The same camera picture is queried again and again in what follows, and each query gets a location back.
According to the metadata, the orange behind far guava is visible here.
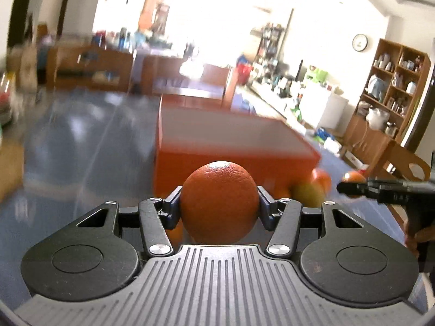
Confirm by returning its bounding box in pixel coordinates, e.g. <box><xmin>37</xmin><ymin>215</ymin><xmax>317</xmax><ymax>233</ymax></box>
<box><xmin>311</xmin><ymin>168</ymin><xmax>332</xmax><ymax>193</ymax></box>

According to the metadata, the wooden chair left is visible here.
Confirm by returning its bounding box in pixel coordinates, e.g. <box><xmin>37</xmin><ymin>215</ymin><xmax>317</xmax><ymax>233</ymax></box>
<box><xmin>46</xmin><ymin>45</ymin><xmax>133</xmax><ymax>93</ymax></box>

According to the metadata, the orange cardboard box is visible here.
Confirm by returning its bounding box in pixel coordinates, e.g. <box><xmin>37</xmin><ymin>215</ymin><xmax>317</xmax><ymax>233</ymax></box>
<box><xmin>153</xmin><ymin>98</ymin><xmax>321</xmax><ymax>197</ymax></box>

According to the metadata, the large orange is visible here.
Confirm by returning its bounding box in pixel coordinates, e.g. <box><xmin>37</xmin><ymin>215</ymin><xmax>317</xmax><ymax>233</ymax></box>
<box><xmin>180</xmin><ymin>161</ymin><xmax>260</xmax><ymax>245</ymax></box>

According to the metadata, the wooden chair centre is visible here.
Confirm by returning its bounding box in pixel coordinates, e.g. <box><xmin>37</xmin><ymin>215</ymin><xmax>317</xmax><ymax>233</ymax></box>
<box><xmin>140</xmin><ymin>55</ymin><xmax>237</xmax><ymax>110</ymax></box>

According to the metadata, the wooden chair right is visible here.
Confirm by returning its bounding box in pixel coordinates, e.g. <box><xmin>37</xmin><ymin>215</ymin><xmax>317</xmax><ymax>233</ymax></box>
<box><xmin>363</xmin><ymin>140</ymin><xmax>431</xmax><ymax>182</ymax></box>

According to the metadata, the yellow-green guava far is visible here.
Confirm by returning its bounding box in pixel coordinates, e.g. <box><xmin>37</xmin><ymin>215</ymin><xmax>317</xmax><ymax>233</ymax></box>
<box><xmin>291</xmin><ymin>183</ymin><xmax>325</xmax><ymax>208</ymax></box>

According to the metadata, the wooden chair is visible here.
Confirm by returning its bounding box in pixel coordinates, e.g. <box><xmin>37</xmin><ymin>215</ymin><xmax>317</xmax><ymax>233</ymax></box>
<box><xmin>363</xmin><ymin>140</ymin><xmax>431</xmax><ymax>182</ymax></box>
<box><xmin>46</xmin><ymin>45</ymin><xmax>133</xmax><ymax>93</ymax></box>
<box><xmin>140</xmin><ymin>55</ymin><xmax>237</xmax><ymax>110</ymax></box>

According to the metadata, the wooden shelf cabinet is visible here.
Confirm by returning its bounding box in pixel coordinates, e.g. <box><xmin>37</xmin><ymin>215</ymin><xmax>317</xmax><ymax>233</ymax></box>
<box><xmin>344</xmin><ymin>39</ymin><xmax>431</xmax><ymax>165</ymax></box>

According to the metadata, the small tangerine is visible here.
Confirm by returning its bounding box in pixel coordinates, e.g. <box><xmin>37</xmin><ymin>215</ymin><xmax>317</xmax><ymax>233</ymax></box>
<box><xmin>165</xmin><ymin>219</ymin><xmax>184</xmax><ymax>252</ymax></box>
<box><xmin>341</xmin><ymin>171</ymin><xmax>366</xmax><ymax>183</ymax></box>

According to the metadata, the small tangerine back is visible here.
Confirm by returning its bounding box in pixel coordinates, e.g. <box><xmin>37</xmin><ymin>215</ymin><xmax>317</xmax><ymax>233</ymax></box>
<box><xmin>341</xmin><ymin>171</ymin><xmax>366</xmax><ymax>183</ymax></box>

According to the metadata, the small tangerine centre right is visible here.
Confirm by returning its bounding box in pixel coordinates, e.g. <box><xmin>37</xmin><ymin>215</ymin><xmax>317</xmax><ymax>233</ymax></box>
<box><xmin>165</xmin><ymin>219</ymin><xmax>184</xmax><ymax>252</ymax></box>

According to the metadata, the round wall clock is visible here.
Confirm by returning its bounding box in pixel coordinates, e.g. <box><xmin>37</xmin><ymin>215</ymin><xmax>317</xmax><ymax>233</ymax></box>
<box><xmin>352</xmin><ymin>34</ymin><xmax>369</xmax><ymax>52</ymax></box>

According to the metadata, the blue patterned tablecloth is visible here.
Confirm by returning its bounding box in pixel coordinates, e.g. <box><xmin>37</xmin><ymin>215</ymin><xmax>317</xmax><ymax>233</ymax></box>
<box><xmin>0</xmin><ymin>87</ymin><xmax>429</xmax><ymax>313</ymax></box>

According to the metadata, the white cabinet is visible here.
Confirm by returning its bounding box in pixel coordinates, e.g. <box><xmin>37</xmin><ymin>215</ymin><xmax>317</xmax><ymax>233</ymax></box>
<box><xmin>299</xmin><ymin>85</ymin><xmax>349</xmax><ymax>130</ymax></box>

